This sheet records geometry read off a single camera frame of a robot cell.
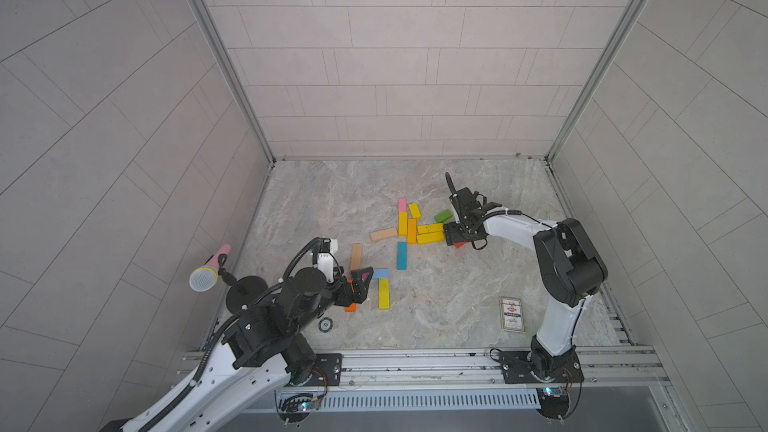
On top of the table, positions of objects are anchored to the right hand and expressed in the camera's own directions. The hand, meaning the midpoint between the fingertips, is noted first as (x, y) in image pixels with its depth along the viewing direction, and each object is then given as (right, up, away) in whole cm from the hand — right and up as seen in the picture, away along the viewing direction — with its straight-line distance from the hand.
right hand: (456, 233), depth 98 cm
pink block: (-18, +9, +5) cm, 20 cm away
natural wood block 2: (-23, 0, -3) cm, 23 cm away
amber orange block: (-15, +1, -4) cm, 15 cm away
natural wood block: (-31, -6, -8) cm, 33 cm away
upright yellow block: (-17, +3, -1) cm, 18 cm away
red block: (0, -2, -6) cm, 6 cm away
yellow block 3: (-9, -1, -4) cm, 9 cm away
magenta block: (-26, -2, -38) cm, 46 cm away
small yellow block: (-13, +7, +2) cm, 15 cm away
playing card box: (+11, -18, -19) cm, 29 cm away
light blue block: (-24, -10, -9) cm, 28 cm away
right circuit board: (+17, -34, -29) cm, 48 cm away
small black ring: (-39, -22, -21) cm, 49 cm away
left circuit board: (-41, -33, -33) cm, 62 cm away
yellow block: (-23, -15, -15) cm, 31 cm away
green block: (-4, +5, +1) cm, 7 cm away
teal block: (-18, -6, -6) cm, 20 cm away
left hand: (-27, -4, -29) cm, 39 cm away
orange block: (-32, -17, -17) cm, 40 cm away
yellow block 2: (-9, +2, -2) cm, 9 cm away
